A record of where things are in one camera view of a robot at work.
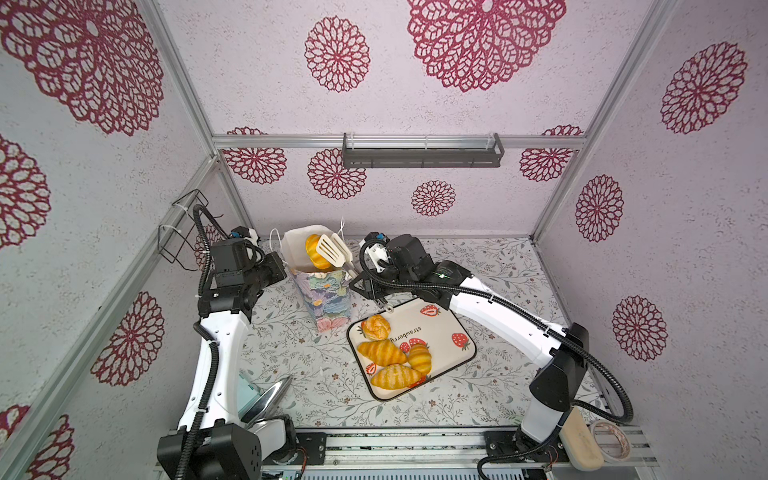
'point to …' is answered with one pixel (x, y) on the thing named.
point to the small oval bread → (318, 259)
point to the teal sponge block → (247, 393)
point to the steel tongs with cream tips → (336, 253)
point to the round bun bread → (376, 327)
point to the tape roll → (611, 440)
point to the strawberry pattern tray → (447, 339)
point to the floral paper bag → (326, 293)
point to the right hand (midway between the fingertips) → (353, 278)
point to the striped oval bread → (420, 359)
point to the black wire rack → (176, 238)
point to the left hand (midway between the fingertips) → (280, 266)
